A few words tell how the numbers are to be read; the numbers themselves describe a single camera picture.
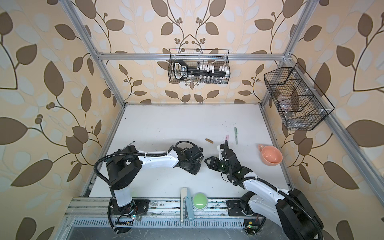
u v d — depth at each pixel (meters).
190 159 0.68
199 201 0.75
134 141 0.99
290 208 0.41
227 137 1.02
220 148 0.80
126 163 0.53
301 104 0.73
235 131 1.05
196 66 0.80
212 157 0.78
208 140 1.01
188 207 0.72
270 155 0.91
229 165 0.65
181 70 0.84
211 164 0.76
